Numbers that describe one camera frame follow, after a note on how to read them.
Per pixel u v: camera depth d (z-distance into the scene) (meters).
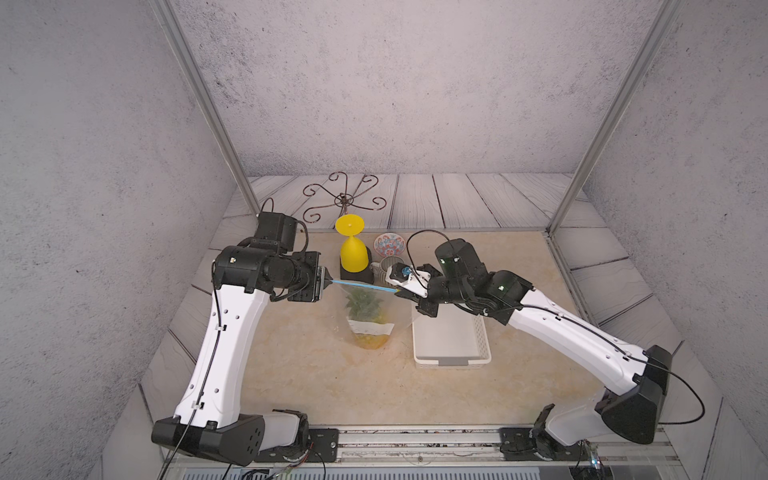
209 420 0.37
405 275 0.57
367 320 0.78
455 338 0.87
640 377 0.40
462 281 0.53
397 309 0.72
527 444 0.73
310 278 0.58
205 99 0.84
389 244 1.15
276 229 0.49
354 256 0.84
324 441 0.73
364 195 0.88
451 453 0.73
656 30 0.73
